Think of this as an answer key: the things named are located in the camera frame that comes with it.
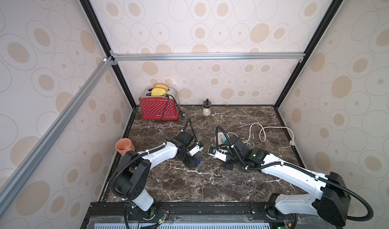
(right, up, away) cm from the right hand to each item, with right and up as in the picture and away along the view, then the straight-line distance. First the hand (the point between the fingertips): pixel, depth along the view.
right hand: (218, 159), depth 79 cm
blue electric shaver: (-10, -4, +13) cm, 17 cm away
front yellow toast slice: (-38, +40, +24) cm, 60 cm away
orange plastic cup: (-53, +6, +9) cm, 54 cm away
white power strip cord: (+52, +6, +21) cm, 56 cm away
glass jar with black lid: (-4, +29, +31) cm, 43 cm away
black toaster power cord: (-21, +25, +34) cm, 47 cm away
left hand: (-12, -3, +8) cm, 14 cm away
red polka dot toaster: (-41, +29, +24) cm, 56 cm away
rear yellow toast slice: (-36, +45, +27) cm, 64 cm away
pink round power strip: (+4, +11, +21) cm, 24 cm away
